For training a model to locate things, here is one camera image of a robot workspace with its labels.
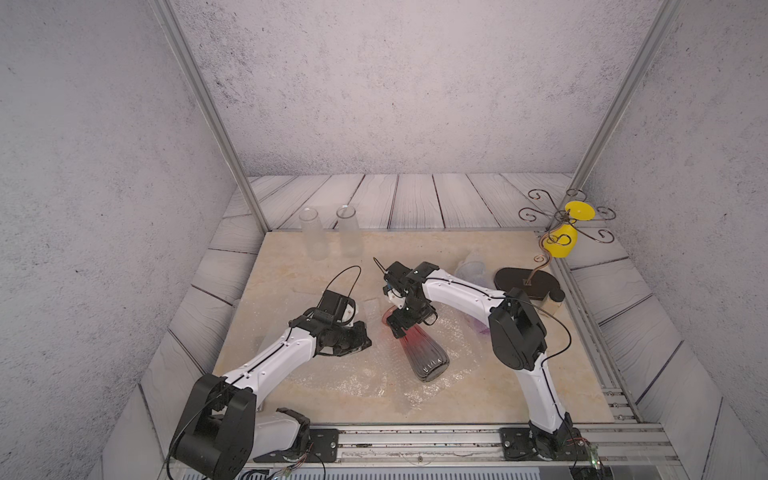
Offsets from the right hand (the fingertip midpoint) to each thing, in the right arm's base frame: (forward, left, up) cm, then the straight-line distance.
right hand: (408, 326), depth 90 cm
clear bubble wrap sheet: (-13, +13, -3) cm, 18 cm away
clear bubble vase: (+34, +20, +2) cm, 39 cm away
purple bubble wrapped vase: (+19, -22, +4) cm, 29 cm away
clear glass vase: (+35, +34, 0) cm, 49 cm away
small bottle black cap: (+7, -43, +2) cm, 44 cm away
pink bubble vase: (-13, -5, +5) cm, 15 cm away
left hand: (-7, +9, +3) cm, 12 cm away
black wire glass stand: (+18, -44, -2) cm, 47 cm away
